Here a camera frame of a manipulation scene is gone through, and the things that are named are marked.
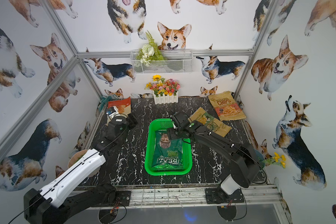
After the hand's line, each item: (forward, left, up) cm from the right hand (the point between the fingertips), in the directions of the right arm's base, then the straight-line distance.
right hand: (175, 127), depth 84 cm
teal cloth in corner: (+39, +63, -14) cm, 75 cm away
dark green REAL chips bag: (-10, +6, -13) cm, 18 cm away
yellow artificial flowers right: (-19, -52, -2) cm, 55 cm away
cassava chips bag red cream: (+33, +46, -17) cm, 59 cm away
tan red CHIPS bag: (+28, -40, -15) cm, 52 cm away
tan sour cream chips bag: (+12, -29, -16) cm, 36 cm away
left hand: (+3, +25, +13) cm, 28 cm away
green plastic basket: (+6, +16, -7) cm, 19 cm away
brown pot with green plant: (-15, +56, -4) cm, 58 cm away
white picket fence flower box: (+34, +9, -1) cm, 35 cm away
